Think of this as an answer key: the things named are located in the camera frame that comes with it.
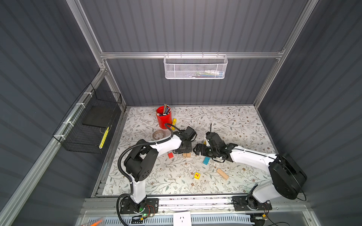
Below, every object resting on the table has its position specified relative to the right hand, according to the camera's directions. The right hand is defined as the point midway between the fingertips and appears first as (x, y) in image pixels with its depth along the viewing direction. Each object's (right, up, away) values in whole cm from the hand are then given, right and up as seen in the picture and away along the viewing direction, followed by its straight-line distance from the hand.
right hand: (199, 151), depth 87 cm
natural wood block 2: (-7, -3, +4) cm, 8 cm away
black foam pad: (-55, +22, -13) cm, 61 cm away
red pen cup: (-23, +24, +7) cm, 34 cm away
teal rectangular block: (+5, -6, +2) cm, 8 cm away
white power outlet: (-10, -28, -20) cm, 36 cm away
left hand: (-8, 0, +6) cm, 10 cm away
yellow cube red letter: (-2, -13, -5) cm, 14 cm away
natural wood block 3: (+14, -13, -3) cm, 19 cm away
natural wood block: (-9, -3, +4) cm, 10 cm away
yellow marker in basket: (-49, +10, -19) cm, 54 cm away
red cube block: (-19, -3, +4) cm, 19 cm away
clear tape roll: (-29, +9, +15) cm, 34 cm away
